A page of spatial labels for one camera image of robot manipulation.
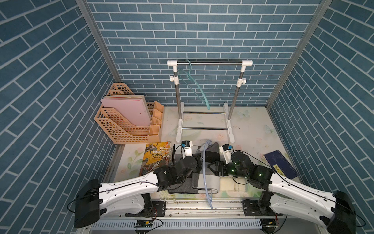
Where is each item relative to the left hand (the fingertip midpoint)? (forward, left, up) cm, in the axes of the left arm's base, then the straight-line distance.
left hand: (206, 157), depth 73 cm
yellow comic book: (+9, +29, -17) cm, 35 cm away
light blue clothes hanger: (-7, +1, -5) cm, 9 cm away
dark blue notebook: (+6, -47, -18) cm, 51 cm away
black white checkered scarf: (+9, -5, -16) cm, 19 cm away
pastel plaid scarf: (-8, -6, -14) cm, 17 cm away
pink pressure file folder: (+29, +44, +3) cm, 53 cm away
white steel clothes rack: (+39, -4, -18) cm, 43 cm away
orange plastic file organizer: (+19, +50, -3) cm, 54 cm away
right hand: (-3, -3, -5) cm, 6 cm away
